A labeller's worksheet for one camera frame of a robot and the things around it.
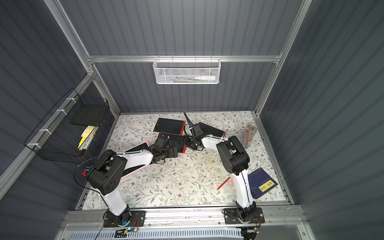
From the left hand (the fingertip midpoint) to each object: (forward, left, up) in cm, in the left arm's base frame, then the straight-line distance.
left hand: (174, 152), depth 96 cm
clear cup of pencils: (+5, -46, +16) cm, 49 cm away
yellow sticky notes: (-2, +42, +25) cm, 48 cm away
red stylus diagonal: (-20, -29, -2) cm, 36 cm away
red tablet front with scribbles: (+11, -2, -3) cm, 11 cm away
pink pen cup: (-18, +43, +11) cm, 48 cm away
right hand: (+6, -6, +1) cm, 8 cm away
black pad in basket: (+8, +46, +26) cm, 53 cm away
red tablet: (+25, +5, -4) cm, 26 cm away
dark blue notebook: (-20, -50, 0) cm, 54 cm away
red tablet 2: (+21, -24, -3) cm, 32 cm away
